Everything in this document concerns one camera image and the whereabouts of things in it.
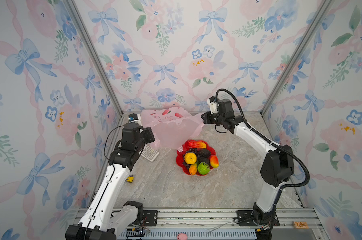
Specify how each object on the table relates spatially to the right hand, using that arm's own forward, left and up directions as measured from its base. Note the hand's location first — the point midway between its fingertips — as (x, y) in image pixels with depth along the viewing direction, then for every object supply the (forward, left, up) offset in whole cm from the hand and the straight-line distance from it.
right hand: (201, 114), depth 88 cm
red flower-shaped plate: (-18, +11, -13) cm, 25 cm away
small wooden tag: (-52, -47, -23) cm, 73 cm away
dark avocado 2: (-19, -2, -18) cm, 27 cm away
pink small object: (-57, +10, -21) cm, 62 cm away
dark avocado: (-16, -2, -16) cm, 23 cm away
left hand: (-15, +26, +6) cm, 31 cm away
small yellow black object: (-31, +40, -20) cm, 55 cm away
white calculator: (-15, +32, -21) cm, 41 cm away
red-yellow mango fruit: (-10, +2, -17) cm, 20 cm away
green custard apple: (-27, -1, -14) cm, 31 cm away
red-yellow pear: (-22, -7, -16) cm, 28 cm away
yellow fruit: (-22, +6, -13) cm, 26 cm away
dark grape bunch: (-13, +5, -19) cm, 24 cm away
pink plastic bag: (+6, +18, -18) cm, 27 cm away
